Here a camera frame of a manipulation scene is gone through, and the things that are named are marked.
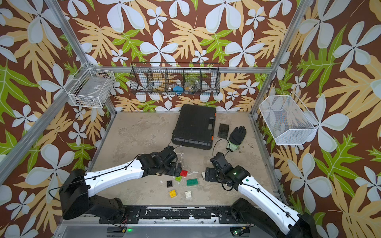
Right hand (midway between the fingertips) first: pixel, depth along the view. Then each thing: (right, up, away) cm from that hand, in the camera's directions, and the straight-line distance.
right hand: (209, 174), depth 80 cm
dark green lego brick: (-9, -6, +4) cm, 11 cm away
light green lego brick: (-17, -5, +6) cm, 19 cm away
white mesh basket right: (+43, +30, 0) cm, 52 cm away
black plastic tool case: (-7, +26, +25) cm, 37 cm away
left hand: (-18, +3, +1) cm, 19 cm away
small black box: (+13, +23, +25) cm, 37 cm away
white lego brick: (-3, -1, +4) cm, 5 cm away
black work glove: (+23, +19, +25) cm, 39 cm away
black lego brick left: (-23, -7, +4) cm, 24 cm away
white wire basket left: (-70, +49, +6) cm, 86 cm away
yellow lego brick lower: (-20, -11, 0) cm, 23 cm away
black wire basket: (-20, +59, +18) cm, 65 cm away
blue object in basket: (-18, +50, +14) cm, 55 cm away
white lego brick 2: (-12, -11, 0) cm, 16 cm away
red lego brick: (-14, -1, +7) cm, 16 cm away
